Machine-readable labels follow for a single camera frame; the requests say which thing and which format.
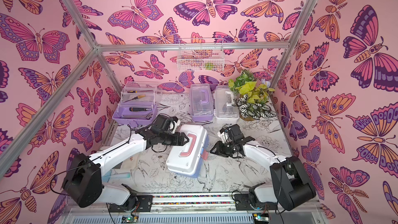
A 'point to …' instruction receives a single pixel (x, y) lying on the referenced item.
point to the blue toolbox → (187, 159)
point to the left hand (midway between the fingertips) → (185, 139)
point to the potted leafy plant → (253, 102)
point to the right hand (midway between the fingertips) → (213, 150)
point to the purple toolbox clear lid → (201, 102)
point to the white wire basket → (200, 55)
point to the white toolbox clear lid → (226, 111)
